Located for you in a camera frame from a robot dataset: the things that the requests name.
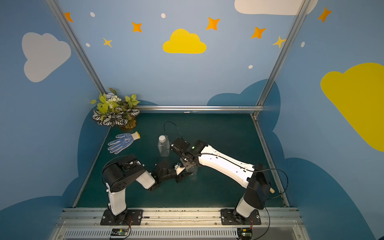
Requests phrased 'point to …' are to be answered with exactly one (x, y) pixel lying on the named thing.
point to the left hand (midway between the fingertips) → (191, 167)
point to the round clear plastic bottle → (194, 170)
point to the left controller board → (119, 232)
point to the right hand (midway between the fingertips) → (193, 158)
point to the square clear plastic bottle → (163, 144)
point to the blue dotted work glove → (122, 141)
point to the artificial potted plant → (111, 110)
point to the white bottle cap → (162, 138)
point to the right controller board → (244, 233)
